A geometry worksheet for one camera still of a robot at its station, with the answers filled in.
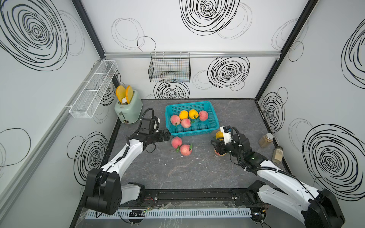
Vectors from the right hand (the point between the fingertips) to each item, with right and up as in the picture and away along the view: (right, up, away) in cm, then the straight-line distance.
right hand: (214, 141), depth 80 cm
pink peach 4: (-22, -2, +9) cm, 24 cm away
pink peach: (-3, +14, +22) cm, 26 cm away
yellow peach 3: (0, -5, -8) cm, 9 cm away
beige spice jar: (+40, -10, +7) cm, 42 cm away
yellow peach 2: (-11, +15, +25) cm, 31 cm away
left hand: (-30, +3, +6) cm, 31 cm away
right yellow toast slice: (-56, +29, +19) cm, 66 cm away
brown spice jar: (+33, -1, +7) cm, 34 cm away
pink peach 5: (-17, -6, +5) cm, 19 cm away
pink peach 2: (-24, +11, +19) cm, 33 cm away
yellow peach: (-18, +15, +22) cm, 32 cm away
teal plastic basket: (-14, +12, +24) cm, 30 cm away
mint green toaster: (-55, +21, +17) cm, 61 cm away
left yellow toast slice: (-60, +29, +15) cm, 69 cm away
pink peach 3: (-16, +9, +19) cm, 26 cm away
